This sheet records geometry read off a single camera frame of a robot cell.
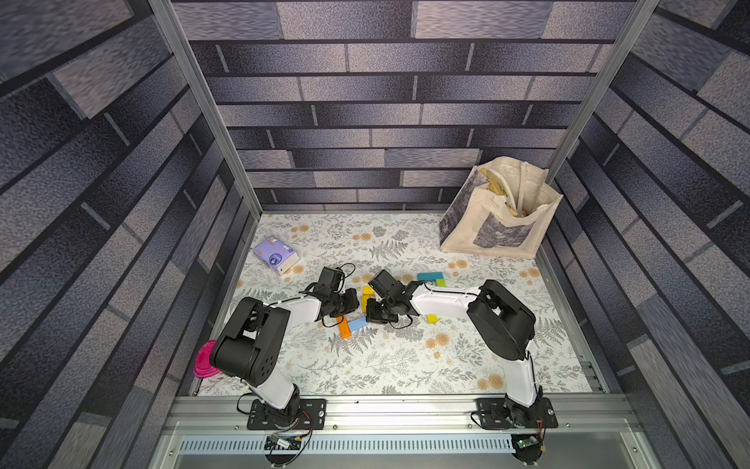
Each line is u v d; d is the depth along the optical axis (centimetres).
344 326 88
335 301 79
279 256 100
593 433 76
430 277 101
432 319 90
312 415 74
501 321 52
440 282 99
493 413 73
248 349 46
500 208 87
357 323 90
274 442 71
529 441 73
